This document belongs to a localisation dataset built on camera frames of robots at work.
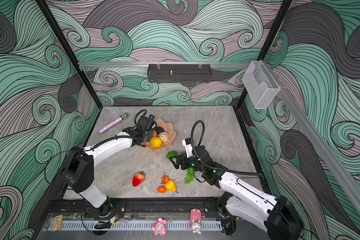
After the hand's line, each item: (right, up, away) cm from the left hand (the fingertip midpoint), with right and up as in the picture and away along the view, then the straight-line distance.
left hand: (145, 129), depth 90 cm
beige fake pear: (+11, -5, +3) cm, 12 cm away
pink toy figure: (+11, -43, -24) cm, 50 cm away
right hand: (+18, -14, -13) cm, 27 cm away
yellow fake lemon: (+6, -8, +3) cm, 10 cm away
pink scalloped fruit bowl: (+13, 0, +12) cm, 18 cm away
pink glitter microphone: (-21, +9, +21) cm, 30 cm away
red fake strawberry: (-2, -27, -9) cm, 28 cm away
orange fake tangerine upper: (+13, -27, -8) cm, 31 cm away
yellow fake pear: (+16, -29, -12) cm, 35 cm away
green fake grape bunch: (+27, -26, -7) cm, 38 cm away
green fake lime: (+16, -15, 0) cm, 22 cm away
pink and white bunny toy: (+28, -42, -19) cm, 54 cm away
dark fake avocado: (+7, -1, +9) cm, 11 cm away
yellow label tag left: (-37, -42, -21) cm, 60 cm away
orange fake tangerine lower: (+11, -31, -12) cm, 35 cm away
